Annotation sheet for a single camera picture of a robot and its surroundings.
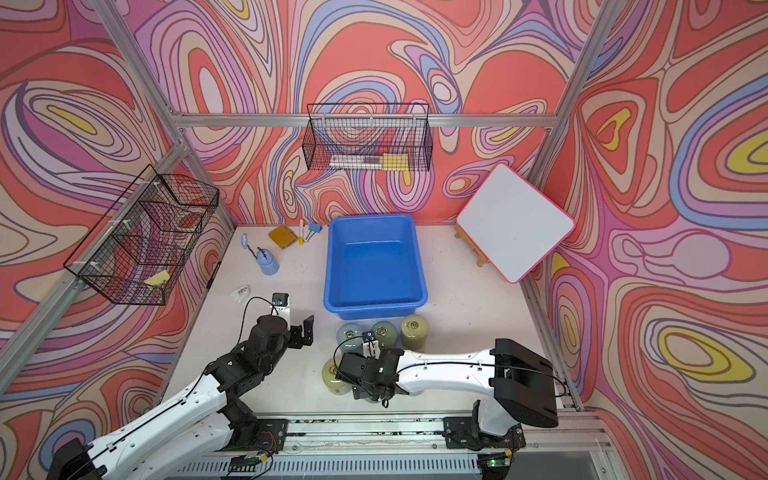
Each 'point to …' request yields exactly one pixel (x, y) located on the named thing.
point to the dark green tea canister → (386, 334)
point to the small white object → (241, 294)
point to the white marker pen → (301, 240)
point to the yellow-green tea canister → (414, 329)
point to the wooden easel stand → (460, 234)
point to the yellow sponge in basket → (158, 278)
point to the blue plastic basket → (373, 268)
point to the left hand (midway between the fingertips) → (301, 317)
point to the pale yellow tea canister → (336, 386)
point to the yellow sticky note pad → (282, 236)
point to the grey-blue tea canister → (350, 338)
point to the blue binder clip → (313, 228)
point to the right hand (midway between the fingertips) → (375, 388)
